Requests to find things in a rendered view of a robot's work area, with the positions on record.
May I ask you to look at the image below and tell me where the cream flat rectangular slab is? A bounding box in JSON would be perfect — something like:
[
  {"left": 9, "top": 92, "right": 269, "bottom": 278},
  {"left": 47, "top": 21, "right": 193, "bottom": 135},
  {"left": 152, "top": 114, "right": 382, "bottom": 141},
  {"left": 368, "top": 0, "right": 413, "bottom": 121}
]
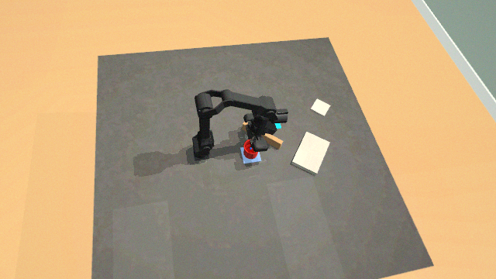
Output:
[{"left": 291, "top": 132, "right": 329, "bottom": 175}]

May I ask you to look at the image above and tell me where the light wooden plank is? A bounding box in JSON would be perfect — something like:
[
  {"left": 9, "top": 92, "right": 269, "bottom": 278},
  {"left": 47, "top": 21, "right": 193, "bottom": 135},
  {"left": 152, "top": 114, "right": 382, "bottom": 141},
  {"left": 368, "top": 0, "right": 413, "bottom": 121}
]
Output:
[{"left": 242, "top": 122, "right": 283, "bottom": 149}]

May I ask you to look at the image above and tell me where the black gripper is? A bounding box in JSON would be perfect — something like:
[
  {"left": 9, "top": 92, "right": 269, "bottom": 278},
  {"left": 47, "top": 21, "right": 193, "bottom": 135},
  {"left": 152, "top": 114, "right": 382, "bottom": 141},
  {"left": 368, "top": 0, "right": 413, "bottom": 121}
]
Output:
[{"left": 243, "top": 114, "right": 269, "bottom": 152}]

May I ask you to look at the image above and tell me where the cream flat rectangular block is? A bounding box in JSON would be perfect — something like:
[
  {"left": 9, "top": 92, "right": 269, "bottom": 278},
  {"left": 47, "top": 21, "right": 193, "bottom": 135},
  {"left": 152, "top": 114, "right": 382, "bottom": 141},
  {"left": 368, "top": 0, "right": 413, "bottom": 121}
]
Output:
[{"left": 311, "top": 99, "right": 330, "bottom": 117}]

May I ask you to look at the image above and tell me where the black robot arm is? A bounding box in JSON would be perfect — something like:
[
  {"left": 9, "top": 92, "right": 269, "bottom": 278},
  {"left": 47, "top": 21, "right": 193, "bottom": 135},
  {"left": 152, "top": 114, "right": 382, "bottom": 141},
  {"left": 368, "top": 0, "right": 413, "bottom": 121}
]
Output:
[{"left": 192, "top": 89, "right": 288, "bottom": 160}]

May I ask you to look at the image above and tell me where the red plastic cup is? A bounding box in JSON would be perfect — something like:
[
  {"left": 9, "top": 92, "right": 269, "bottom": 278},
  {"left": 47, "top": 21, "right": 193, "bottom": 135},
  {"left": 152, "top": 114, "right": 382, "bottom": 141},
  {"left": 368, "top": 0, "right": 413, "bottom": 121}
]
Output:
[{"left": 243, "top": 139, "right": 258, "bottom": 159}]

